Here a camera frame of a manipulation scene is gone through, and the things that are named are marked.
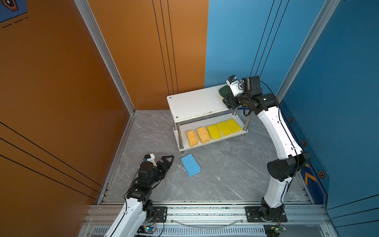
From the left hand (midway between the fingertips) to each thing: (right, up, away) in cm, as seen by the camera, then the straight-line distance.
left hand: (172, 160), depth 81 cm
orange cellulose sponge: (+12, +10, +10) cm, 18 cm away
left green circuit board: (-11, -31, -11) cm, 34 cm away
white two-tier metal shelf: (+17, +24, +24) cm, 38 cm away
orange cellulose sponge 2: (+18, +13, +13) cm, 25 cm away
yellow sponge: (+25, +15, +17) cm, 34 cm away
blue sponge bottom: (+10, -5, +6) cm, 13 cm away
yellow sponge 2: (+33, +17, +18) cm, 41 cm away
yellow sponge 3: (+40, +18, +19) cm, 48 cm away
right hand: (+31, +35, -3) cm, 47 cm away
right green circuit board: (+52, -29, -12) cm, 61 cm away
